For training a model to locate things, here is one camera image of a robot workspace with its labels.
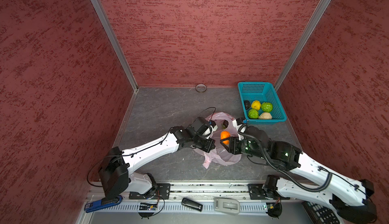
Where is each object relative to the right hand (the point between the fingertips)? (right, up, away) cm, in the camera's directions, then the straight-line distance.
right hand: (223, 146), depth 66 cm
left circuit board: (-36, -31, +6) cm, 48 cm away
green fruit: (+36, +16, +36) cm, 53 cm away
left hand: (-4, -4, +8) cm, 10 cm away
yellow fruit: (+29, +18, +37) cm, 50 cm away
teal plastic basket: (+33, +19, +38) cm, 54 cm away
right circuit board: (+25, -31, +4) cm, 40 cm away
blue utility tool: (-59, -29, +3) cm, 65 cm away
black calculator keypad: (+44, -31, 0) cm, 54 cm away
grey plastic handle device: (+2, -28, +2) cm, 29 cm away
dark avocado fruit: (+23, +18, +37) cm, 47 cm away
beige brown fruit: (+33, +11, +31) cm, 47 cm away
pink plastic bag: (0, -8, +9) cm, 12 cm away
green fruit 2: (+25, +12, +33) cm, 43 cm away
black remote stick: (-15, -28, +3) cm, 32 cm away
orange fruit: (0, +5, -1) cm, 5 cm away
